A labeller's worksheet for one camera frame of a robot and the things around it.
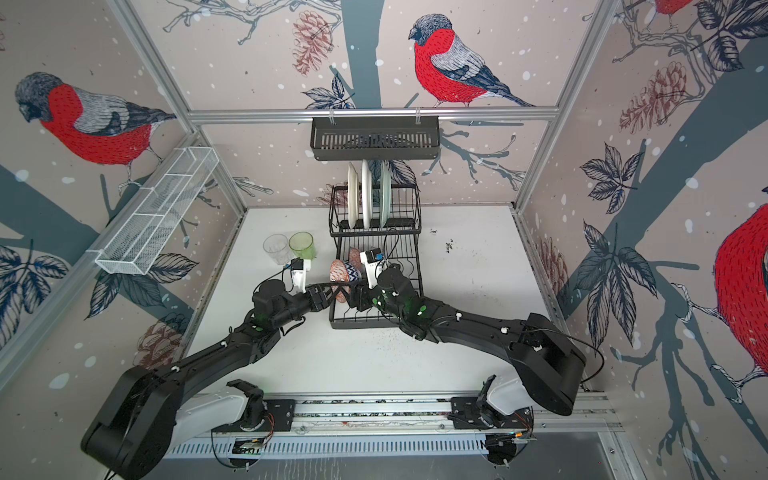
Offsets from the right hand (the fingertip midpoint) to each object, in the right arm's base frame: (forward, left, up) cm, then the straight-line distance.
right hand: (345, 285), depth 77 cm
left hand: (+1, +3, -2) cm, 3 cm away
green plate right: (+19, -10, +16) cm, 27 cm away
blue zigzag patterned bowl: (+1, -3, +4) cm, 5 cm away
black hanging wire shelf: (+57, -4, +10) cm, 58 cm away
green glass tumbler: (+23, +21, -11) cm, 32 cm away
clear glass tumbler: (+24, +31, -14) cm, 42 cm away
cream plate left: (+18, -2, +16) cm, 24 cm away
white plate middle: (+18, -6, +16) cm, 25 cm away
